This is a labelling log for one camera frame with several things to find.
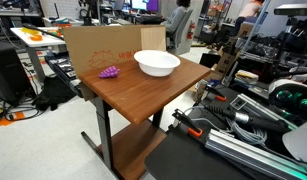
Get purple toy grape bunch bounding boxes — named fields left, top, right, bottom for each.
left=98, top=65, right=122, bottom=80

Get white plastic bowl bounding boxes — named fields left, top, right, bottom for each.
left=133, top=49, right=182, bottom=78

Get grey office chair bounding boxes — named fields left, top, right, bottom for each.
left=166, top=9, right=194, bottom=56

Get wooden lower table shelf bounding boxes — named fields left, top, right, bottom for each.
left=97, top=119, right=168, bottom=180

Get wooden desk with black legs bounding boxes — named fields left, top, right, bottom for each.
left=80, top=95, right=165, bottom=180

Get red fire extinguisher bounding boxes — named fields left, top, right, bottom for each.
left=187, top=20, right=197, bottom=41

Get brown cardboard backdrop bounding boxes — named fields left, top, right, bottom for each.
left=62, top=24, right=144, bottom=77

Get seated person grey top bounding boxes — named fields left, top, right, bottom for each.
left=161, top=0, right=193, bottom=35

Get black mounting board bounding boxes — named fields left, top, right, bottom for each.
left=144, top=125, right=261, bottom=180

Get open cardboard box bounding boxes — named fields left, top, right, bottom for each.
left=214, top=46, right=240, bottom=76

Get computer monitor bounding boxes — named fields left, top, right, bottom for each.
left=130, top=0, right=160, bottom=14

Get black tool tray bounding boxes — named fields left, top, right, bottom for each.
left=44, top=54, right=85, bottom=98

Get yellow folded cloth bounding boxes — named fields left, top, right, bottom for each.
left=234, top=69, right=260, bottom=85

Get black backpack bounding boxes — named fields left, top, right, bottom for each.
left=31, top=75, right=78, bottom=112

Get person in orange shirt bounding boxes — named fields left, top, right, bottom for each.
left=232, top=0, right=265, bottom=36

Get white work table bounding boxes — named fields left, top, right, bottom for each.
left=10, top=26, right=67, bottom=83

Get black long pole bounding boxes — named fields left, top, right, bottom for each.
left=22, top=23, right=66, bottom=42

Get yellow orange printed parts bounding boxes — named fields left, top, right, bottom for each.
left=20, top=27, right=44, bottom=42

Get orange floor tape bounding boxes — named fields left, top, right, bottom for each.
left=0, top=111, right=26, bottom=127

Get black cabinet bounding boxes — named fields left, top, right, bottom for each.
left=0, top=39, right=31, bottom=105

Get black clamp orange handle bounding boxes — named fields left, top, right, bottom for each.
left=202, top=84, right=228, bottom=102
left=171, top=108, right=204, bottom=139

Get thick black cable connector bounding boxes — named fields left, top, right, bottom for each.
left=202, top=103, right=290, bottom=133

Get grey coiled cable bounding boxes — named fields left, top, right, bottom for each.
left=225, top=117, right=269, bottom=147

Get aluminium rail with plate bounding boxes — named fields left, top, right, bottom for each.
left=229, top=93, right=299, bottom=131

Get long aluminium rail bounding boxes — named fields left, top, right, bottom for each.
left=204, top=129, right=307, bottom=180

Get black floor cables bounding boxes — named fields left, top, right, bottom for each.
left=0, top=93, right=45, bottom=125

